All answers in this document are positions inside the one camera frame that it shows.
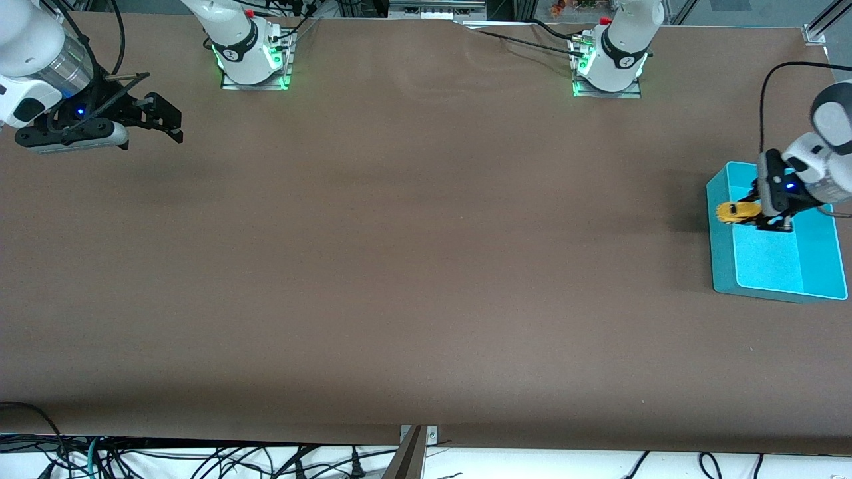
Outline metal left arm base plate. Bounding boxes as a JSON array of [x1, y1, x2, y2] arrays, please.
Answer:
[[570, 35, 644, 100]]

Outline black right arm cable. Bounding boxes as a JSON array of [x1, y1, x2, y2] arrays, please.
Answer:
[[57, 0, 152, 130]]

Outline black base connector cables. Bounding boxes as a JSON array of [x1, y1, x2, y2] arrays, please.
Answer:
[[270, 0, 321, 51]]

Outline aluminium frame profile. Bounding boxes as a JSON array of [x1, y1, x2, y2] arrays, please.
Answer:
[[809, 0, 852, 39]]

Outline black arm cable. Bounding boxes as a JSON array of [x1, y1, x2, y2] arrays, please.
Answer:
[[57, 0, 152, 130], [759, 61, 852, 155]]

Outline yellow beetle toy car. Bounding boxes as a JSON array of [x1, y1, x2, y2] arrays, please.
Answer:
[[715, 201, 761, 226]]

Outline grey camera stand pole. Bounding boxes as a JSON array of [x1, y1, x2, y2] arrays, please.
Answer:
[[381, 426, 427, 479]]

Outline teal plastic bin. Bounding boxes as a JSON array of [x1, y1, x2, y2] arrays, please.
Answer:
[[706, 161, 849, 305]]

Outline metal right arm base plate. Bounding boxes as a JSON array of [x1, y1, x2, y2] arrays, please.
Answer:
[[220, 30, 294, 92]]

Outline thick black arched cable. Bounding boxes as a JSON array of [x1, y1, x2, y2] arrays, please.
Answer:
[[0, 401, 67, 479]]

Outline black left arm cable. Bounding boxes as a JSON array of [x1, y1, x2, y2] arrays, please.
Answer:
[[759, 61, 852, 155]]

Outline long black table cable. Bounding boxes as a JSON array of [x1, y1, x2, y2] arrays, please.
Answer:
[[459, 24, 590, 61]]

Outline white power strip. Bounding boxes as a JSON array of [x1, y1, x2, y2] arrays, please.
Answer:
[[388, 0, 487, 21]]

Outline short black table cable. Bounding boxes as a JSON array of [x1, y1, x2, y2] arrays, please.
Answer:
[[529, 17, 578, 41]]

